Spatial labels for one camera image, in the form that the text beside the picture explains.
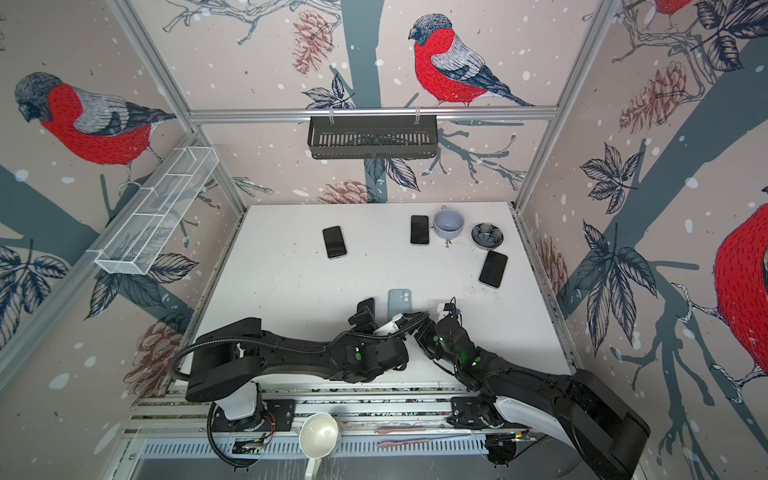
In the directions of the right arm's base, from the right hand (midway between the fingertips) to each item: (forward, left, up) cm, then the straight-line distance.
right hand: (403, 328), depth 82 cm
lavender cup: (+43, -16, -3) cm, 46 cm away
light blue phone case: (+12, +2, -7) cm, 14 cm away
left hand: (0, +9, +1) cm, 9 cm away
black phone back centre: (+42, -5, -5) cm, 43 cm away
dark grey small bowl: (+38, -30, -4) cm, 49 cm away
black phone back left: (+36, +28, -6) cm, 46 cm away
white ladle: (-26, +20, -4) cm, 33 cm away
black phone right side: (+25, -31, -6) cm, 40 cm away
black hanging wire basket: (+62, +22, +23) cm, 70 cm away
